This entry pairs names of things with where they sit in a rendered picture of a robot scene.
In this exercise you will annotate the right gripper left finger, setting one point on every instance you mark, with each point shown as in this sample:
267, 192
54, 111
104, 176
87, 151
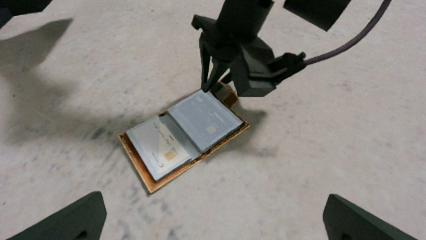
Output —
83, 219

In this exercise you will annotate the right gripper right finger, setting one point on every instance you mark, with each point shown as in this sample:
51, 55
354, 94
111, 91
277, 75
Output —
344, 220

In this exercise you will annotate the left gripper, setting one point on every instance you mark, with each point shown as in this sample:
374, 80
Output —
235, 32

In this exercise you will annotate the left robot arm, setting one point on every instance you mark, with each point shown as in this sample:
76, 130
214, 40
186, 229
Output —
321, 13

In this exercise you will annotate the clear plastic sleeve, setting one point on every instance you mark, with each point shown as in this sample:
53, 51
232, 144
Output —
204, 118

